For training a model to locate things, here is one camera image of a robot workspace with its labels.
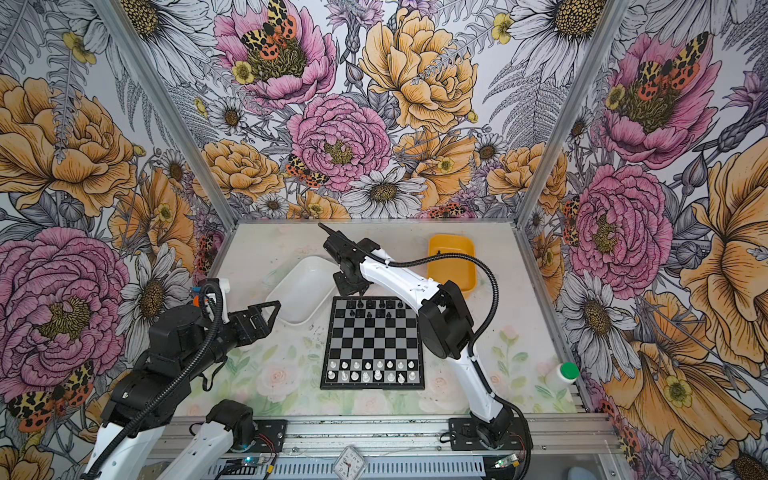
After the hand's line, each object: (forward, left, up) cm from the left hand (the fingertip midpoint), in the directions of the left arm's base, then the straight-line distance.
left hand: (267, 319), depth 68 cm
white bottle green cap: (-9, -70, -18) cm, 72 cm away
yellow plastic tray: (+29, -51, -23) cm, 63 cm away
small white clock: (-25, -18, -22) cm, 38 cm away
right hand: (+16, -17, -15) cm, 28 cm away
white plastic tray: (+22, +1, -23) cm, 32 cm away
